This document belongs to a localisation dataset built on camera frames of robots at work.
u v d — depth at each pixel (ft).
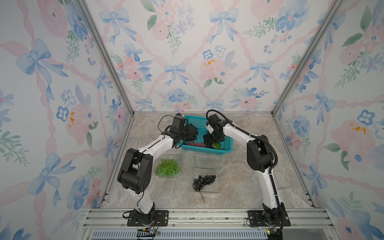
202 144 3.20
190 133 2.72
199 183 2.68
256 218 2.41
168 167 2.76
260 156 1.92
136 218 2.35
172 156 3.17
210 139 2.97
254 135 2.01
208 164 3.05
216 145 3.11
